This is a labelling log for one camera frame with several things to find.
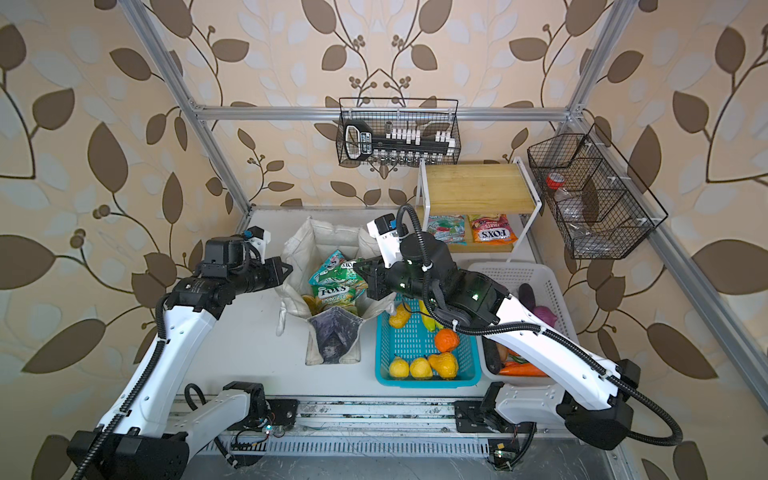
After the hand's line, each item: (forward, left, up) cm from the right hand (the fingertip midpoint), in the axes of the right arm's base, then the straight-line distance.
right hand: (355, 268), depth 59 cm
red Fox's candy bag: (+25, -38, -18) cm, 49 cm away
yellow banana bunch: (+7, +15, -28) cm, 32 cm away
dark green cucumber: (-9, -32, -28) cm, 44 cm away
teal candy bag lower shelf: (+26, -25, -17) cm, 40 cm away
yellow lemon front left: (-10, -8, -32) cm, 35 cm away
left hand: (+10, +18, -12) cm, 24 cm away
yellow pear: (-10, -21, -32) cm, 39 cm away
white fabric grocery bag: (-2, +9, -29) cm, 31 cm away
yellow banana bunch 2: (+4, -18, -33) cm, 38 cm away
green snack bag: (0, +4, -5) cm, 7 cm away
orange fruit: (-4, -22, -31) cm, 38 cm away
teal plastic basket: (-5, -11, -38) cm, 40 cm away
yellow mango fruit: (+5, -10, -32) cm, 34 cm away
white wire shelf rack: (+20, -30, -4) cm, 36 cm away
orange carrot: (-12, -38, -31) cm, 50 cm away
